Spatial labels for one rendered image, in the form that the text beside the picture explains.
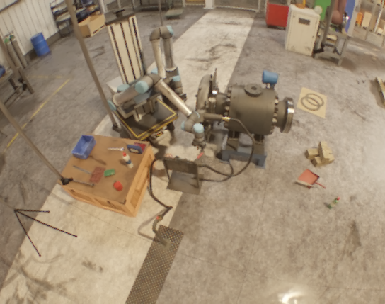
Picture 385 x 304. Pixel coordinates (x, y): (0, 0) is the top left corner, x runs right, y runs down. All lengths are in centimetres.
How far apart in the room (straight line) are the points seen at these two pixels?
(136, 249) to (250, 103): 206
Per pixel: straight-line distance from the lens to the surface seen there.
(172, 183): 267
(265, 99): 242
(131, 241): 252
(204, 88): 235
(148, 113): 313
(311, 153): 313
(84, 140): 289
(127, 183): 226
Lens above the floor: 231
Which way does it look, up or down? 52 degrees down
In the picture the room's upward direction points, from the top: 6 degrees counter-clockwise
